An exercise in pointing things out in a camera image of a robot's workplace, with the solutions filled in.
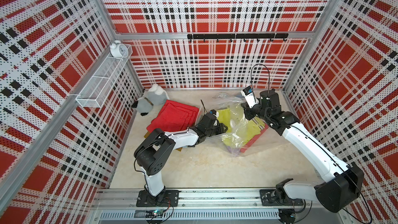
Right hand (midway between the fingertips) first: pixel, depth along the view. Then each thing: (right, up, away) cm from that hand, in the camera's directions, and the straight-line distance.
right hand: (246, 103), depth 78 cm
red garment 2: (+9, -21, +13) cm, 26 cm away
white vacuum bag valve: (-6, -11, +6) cm, 14 cm away
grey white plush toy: (-56, +5, +30) cm, 64 cm away
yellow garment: (-3, -14, +1) cm, 14 cm away
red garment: (-41, -8, +16) cm, 45 cm away
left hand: (-8, -15, +12) cm, 21 cm away
